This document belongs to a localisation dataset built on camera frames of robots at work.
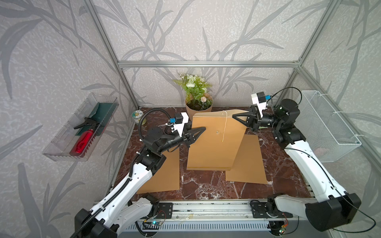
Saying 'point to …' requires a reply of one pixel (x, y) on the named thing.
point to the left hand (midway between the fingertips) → (202, 128)
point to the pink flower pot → (202, 103)
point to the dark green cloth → (101, 116)
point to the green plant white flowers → (194, 85)
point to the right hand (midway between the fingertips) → (233, 116)
